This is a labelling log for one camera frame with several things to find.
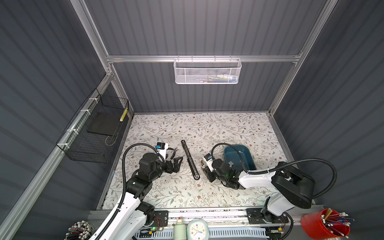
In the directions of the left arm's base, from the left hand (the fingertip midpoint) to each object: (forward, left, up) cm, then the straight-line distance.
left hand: (175, 156), depth 76 cm
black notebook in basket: (+16, +36, +10) cm, 40 cm away
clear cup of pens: (-29, +35, -1) cm, 46 cm away
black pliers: (+12, +3, -17) cm, 21 cm away
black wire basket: (+9, +40, +10) cm, 43 cm away
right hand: (-1, -17, -16) cm, 23 cm away
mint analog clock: (-30, -10, -15) cm, 35 cm away
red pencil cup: (-33, -61, -2) cm, 70 cm away
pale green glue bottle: (-30, -2, -11) cm, 32 cm away
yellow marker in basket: (+22, +28, +10) cm, 37 cm away
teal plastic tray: (+9, -36, -19) cm, 42 cm away
